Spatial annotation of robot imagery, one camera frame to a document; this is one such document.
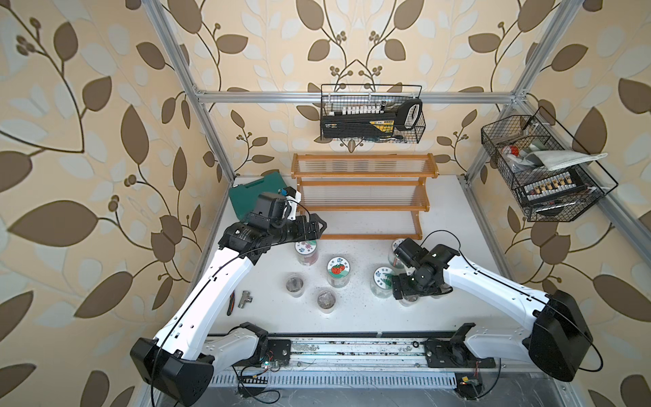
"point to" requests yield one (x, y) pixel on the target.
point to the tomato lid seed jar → (338, 271)
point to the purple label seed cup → (295, 283)
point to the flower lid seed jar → (307, 253)
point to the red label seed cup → (325, 301)
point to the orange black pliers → (232, 298)
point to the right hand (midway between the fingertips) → (407, 291)
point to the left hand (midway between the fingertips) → (316, 225)
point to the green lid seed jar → (382, 285)
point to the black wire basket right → (508, 142)
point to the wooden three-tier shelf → (366, 197)
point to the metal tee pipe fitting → (245, 298)
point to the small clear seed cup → (409, 300)
